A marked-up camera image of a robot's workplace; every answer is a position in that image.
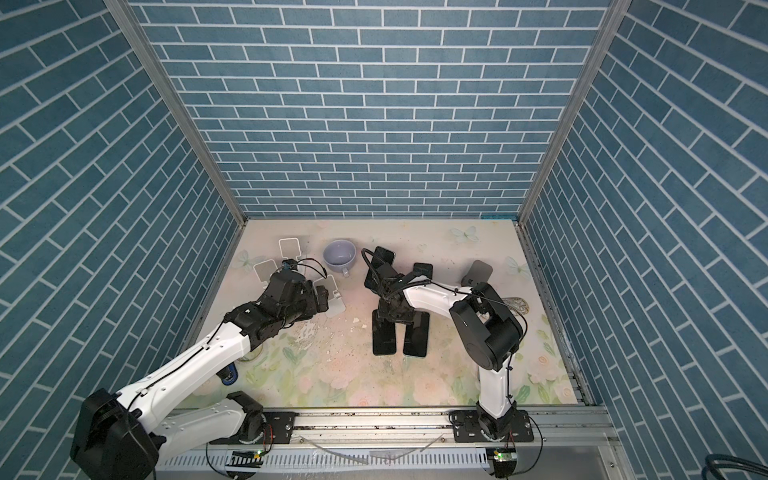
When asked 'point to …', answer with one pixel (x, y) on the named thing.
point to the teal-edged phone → (381, 257)
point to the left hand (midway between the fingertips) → (317, 294)
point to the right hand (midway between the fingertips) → (385, 315)
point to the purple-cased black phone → (420, 269)
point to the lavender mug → (339, 255)
